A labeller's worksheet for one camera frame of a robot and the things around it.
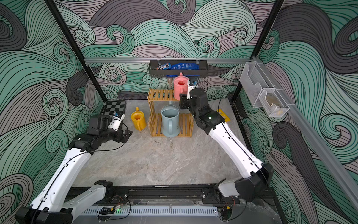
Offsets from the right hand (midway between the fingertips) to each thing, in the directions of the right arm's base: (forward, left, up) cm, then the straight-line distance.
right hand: (187, 93), depth 71 cm
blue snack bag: (+30, 0, -2) cm, 30 cm away
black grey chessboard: (+23, +58, -34) cm, 71 cm away
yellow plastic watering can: (+3, +32, -26) cm, 41 cm away
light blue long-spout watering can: (-3, +10, -17) cm, 20 cm away
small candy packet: (+30, +12, -2) cm, 32 cm away
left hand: (-11, +35, -14) cm, 40 cm away
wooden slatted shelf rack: (+10, +23, -35) cm, 43 cm away
